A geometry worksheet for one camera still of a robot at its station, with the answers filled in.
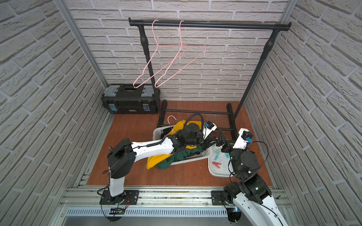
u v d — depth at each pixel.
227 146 0.56
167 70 0.97
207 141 0.67
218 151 0.89
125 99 0.98
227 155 0.89
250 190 0.47
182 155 0.78
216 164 0.85
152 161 0.70
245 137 0.51
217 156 0.88
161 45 0.88
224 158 0.88
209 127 0.66
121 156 0.52
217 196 0.74
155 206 0.72
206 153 0.86
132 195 0.74
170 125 0.91
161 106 1.11
